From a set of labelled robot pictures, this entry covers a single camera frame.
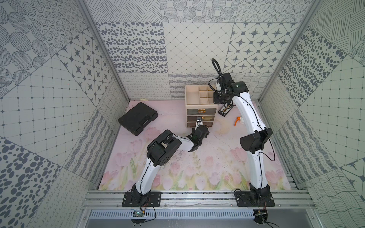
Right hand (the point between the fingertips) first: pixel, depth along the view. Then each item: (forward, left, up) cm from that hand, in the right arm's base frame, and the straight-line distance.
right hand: (216, 102), depth 87 cm
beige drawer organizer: (0, +11, -1) cm, 11 cm away
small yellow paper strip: (+26, +58, -23) cm, 67 cm away
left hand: (-7, +4, -18) cm, 19 cm away
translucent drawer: (-4, +9, -4) cm, 11 cm away
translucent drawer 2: (-4, +7, -11) cm, 14 cm away
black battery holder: (+13, -11, -22) cm, 28 cm away
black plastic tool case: (+1, +58, -18) cm, 61 cm away
